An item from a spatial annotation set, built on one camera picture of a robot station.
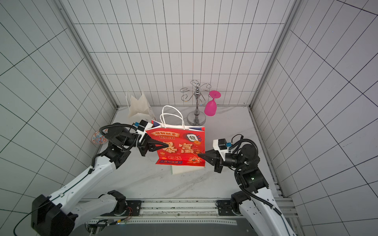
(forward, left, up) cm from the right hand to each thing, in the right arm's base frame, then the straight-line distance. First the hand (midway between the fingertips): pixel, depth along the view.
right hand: (199, 151), depth 61 cm
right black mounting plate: (-16, -14, -29) cm, 36 cm away
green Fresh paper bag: (+2, +13, -29) cm, 32 cm away
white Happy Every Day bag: (+35, +39, -10) cm, 53 cm away
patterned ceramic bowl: (+19, +70, -26) cm, 77 cm away
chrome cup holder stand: (+42, +3, -28) cm, 51 cm away
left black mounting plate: (-18, +32, -29) cm, 46 cm away
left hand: (0, +14, +4) cm, 14 cm away
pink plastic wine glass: (+38, -7, -12) cm, 40 cm away
